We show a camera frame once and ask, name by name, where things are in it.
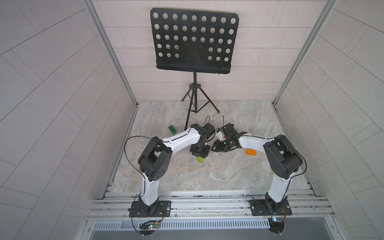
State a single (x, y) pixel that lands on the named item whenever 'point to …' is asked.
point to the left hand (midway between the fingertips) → (205, 156)
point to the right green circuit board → (276, 225)
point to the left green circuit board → (148, 228)
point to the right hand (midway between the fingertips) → (213, 149)
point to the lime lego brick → (200, 159)
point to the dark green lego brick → (172, 129)
